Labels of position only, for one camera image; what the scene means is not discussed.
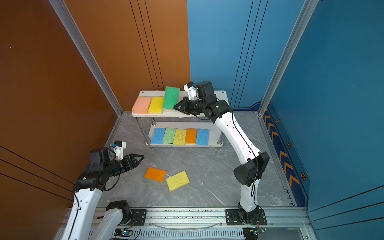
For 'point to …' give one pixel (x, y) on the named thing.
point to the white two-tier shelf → (163, 125)
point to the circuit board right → (252, 233)
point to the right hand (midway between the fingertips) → (173, 107)
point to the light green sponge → (169, 135)
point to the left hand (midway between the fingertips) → (140, 157)
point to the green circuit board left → (123, 232)
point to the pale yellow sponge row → (180, 137)
